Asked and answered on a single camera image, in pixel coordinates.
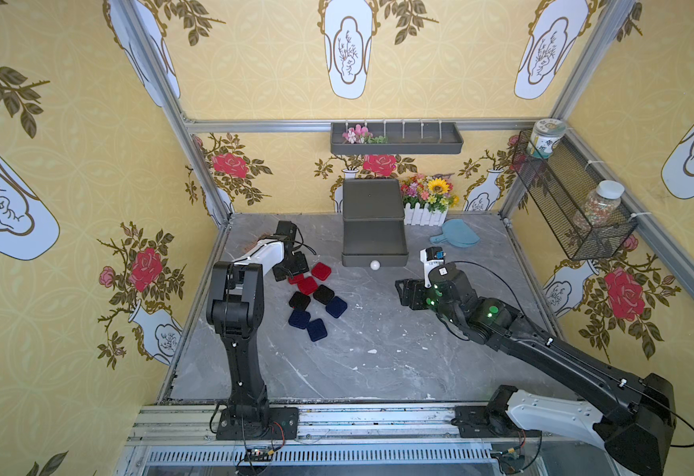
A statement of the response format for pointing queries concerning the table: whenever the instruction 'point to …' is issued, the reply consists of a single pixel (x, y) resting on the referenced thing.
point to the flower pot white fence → (426, 199)
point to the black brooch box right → (323, 295)
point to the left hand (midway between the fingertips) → (285, 270)
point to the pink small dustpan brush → (265, 235)
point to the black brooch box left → (299, 300)
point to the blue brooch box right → (336, 306)
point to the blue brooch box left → (299, 318)
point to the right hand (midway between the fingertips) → (411, 278)
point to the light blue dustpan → (457, 233)
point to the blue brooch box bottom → (316, 329)
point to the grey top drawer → (375, 242)
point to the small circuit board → (258, 455)
